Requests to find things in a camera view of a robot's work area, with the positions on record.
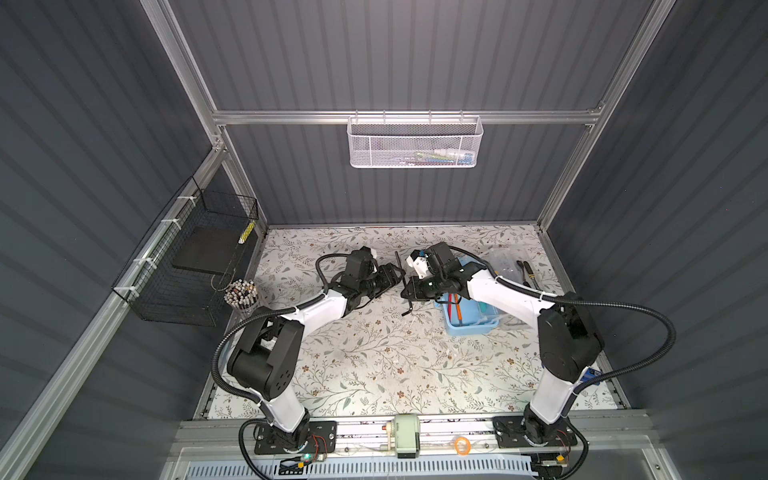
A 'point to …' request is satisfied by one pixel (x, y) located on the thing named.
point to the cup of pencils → (242, 295)
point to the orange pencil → (458, 308)
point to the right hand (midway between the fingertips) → (405, 295)
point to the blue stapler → (590, 374)
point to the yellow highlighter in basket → (247, 232)
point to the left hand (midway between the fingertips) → (401, 275)
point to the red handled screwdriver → (450, 306)
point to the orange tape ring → (468, 446)
